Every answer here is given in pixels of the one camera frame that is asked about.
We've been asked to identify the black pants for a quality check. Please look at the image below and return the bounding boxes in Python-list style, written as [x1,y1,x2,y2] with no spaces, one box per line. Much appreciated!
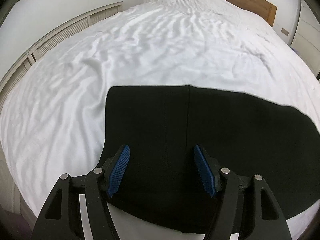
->
[100,86,319,234]

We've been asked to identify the white louvered radiator cover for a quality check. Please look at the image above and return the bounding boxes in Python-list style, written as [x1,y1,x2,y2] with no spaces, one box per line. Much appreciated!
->
[1,1,123,107]

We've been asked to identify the white wardrobe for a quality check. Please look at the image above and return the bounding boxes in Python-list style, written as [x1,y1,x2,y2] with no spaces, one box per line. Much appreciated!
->
[291,0,320,78]

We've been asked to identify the white bed duvet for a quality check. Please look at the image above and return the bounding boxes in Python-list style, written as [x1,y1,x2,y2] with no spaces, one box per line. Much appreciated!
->
[1,0,319,239]

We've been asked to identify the beige wall switch plate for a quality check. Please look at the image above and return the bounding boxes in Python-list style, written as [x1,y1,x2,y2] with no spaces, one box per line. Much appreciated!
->
[281,28,289,36]

